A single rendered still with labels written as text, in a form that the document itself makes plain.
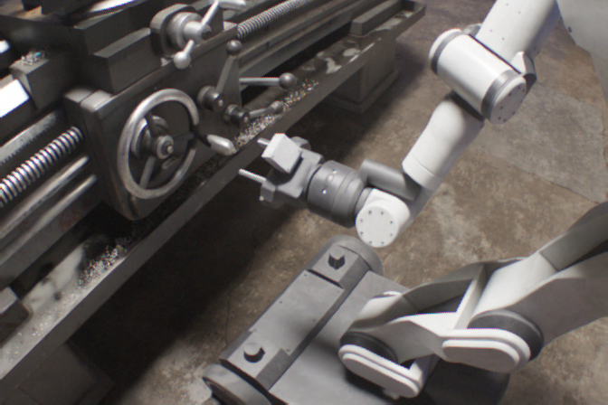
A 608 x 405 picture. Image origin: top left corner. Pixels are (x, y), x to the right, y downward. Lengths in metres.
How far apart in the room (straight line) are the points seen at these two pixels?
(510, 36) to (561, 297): 0.36
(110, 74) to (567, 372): 1.44
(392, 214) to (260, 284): 0.85
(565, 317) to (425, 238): 0.99
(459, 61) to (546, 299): 0.35
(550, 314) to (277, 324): 0.69
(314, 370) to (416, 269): 0.57
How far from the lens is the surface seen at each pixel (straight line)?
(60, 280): 1.06
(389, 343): 0.90
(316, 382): 1.05
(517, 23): 0.59
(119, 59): 0.77
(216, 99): 0.93
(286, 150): 0.70
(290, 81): 0.99
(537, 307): 0.67
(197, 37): 0.76
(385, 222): 0.63
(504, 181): 1.92
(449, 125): 0.61
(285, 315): 1.12
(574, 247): 0.70
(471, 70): 0.57
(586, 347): 1.54
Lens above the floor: 1.15
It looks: 41 degrees down
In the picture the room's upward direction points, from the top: 1 degrees counter-clockwise
